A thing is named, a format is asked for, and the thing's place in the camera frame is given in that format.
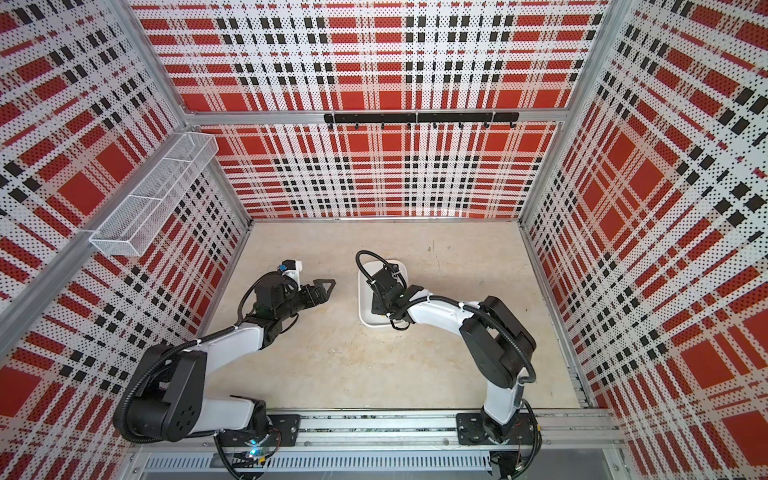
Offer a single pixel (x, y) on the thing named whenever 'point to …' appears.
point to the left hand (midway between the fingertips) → (326, 289)
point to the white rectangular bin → (366, 317)
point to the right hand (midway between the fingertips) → (381, 304)
